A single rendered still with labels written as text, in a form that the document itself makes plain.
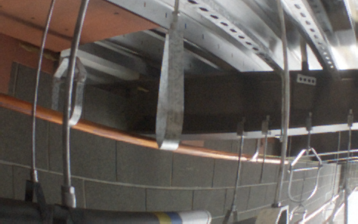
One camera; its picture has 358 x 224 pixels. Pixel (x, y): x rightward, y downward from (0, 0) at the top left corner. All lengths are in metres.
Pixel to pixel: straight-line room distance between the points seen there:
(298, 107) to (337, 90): 0.21
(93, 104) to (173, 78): 0.83
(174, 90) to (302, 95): 0.87
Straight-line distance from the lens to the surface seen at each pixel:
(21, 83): 1.29
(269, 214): 0.63
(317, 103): 1.54
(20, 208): 0.71
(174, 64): 0.78
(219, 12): 0.98
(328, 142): 3.37
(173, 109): 0.75
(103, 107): 1.62
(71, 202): 0.43
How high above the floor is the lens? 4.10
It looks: 10 degrees up
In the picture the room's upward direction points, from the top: 3 degrees clockwise
